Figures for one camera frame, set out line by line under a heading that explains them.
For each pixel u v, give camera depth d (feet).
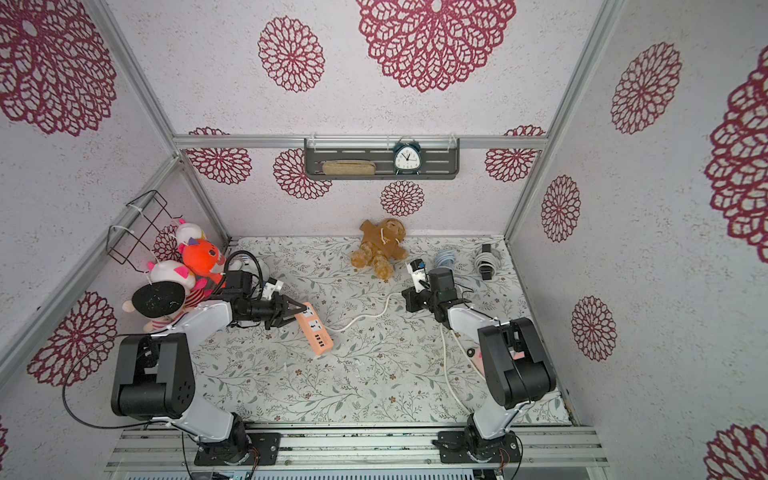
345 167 2.88
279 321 2.66
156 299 2.50
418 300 2.74
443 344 2.95
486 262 3.46
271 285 2.80
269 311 2.57
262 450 2.41
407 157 2.95
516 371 1.51
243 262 3.20
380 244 3.56
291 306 2.73
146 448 2.47
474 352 2.85
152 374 1.61
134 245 2.48
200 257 2.84
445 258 3.49
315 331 2.74
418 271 2.74
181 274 2.77
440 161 3.27
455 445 2.43
